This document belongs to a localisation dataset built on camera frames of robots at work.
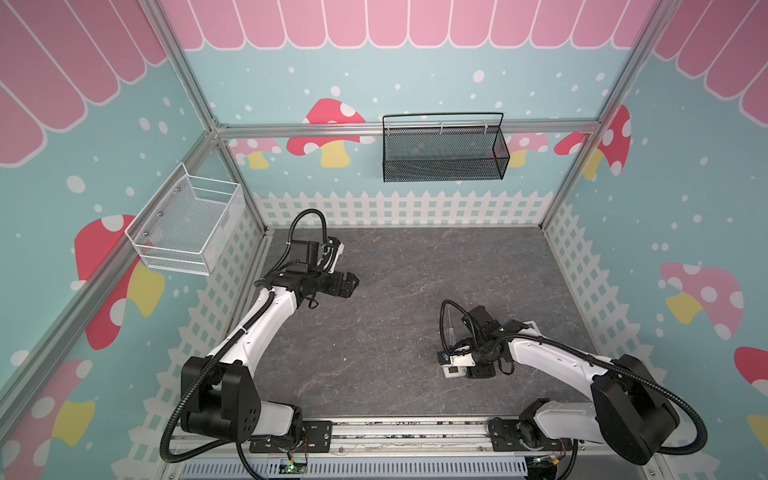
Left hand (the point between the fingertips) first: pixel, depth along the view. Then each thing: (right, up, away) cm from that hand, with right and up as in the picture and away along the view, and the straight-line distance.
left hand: (342, 281), depth 85 cm
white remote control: (+31, -25, -2) cm, 40 cm away
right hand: (+36, -23, +2) cm, 43 cm away
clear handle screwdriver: (+29, -13, -12) cm, 34 cm away
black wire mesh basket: (+25, +43, +13) cm, 52 cm away
